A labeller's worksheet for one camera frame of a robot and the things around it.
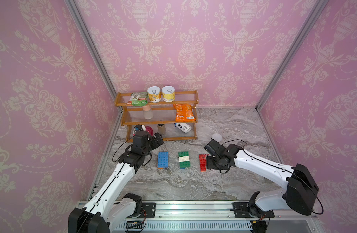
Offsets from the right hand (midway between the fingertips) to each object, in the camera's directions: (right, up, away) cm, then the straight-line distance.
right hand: (211, 165), depth 82 cm
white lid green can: (+6, +14, +13) cm, 20 cm away
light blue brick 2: (-28, +2, +6) cm, 29 cm away
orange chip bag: (-15, +30, +12) cm, 36 cm away
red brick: (-4, 0, +7) cm, 8 cm away
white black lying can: (-15, +21, +18) cm, 31 cm away
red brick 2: (-4, -3, +5) cm, 7 cm away
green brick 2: (-15, -1, +5) cm, 16 cm away
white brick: (-15, +2, +7) cm, 17 cm away
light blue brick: (-28, +4, +8) cm, 29 cm away
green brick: (-15, +4, +10) cm, 18 cm away
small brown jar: (-30, +20, +15) cm, 40 cm away
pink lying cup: (-39, +19, +17) cm, 47 cm away
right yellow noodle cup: (-24, +40, -1) cm, 47 cm away
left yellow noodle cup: (-32, +40, -1) cm, 52 cm away
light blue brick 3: (-28, 0, +5) cm, 29 cm away
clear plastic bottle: (-38, +30, +11) cm, 50 cm away
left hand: (-31, +15, -1) cm, 34 cm away
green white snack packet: (-41, +37, -1) cm, 56 cm away
